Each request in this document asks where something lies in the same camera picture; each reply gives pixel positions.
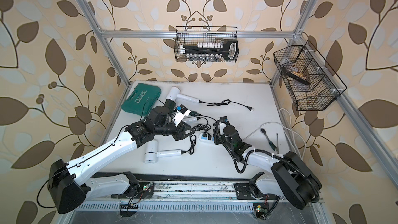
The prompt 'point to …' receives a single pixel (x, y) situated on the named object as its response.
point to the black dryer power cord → (205, 127)
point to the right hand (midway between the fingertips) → (214, 130)
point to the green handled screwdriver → (263, 131)
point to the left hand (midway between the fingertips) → (190, 127)
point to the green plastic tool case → (142, 99)
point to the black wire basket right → (311, 83)
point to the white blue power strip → (207, 139)
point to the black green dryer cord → (198, 118)
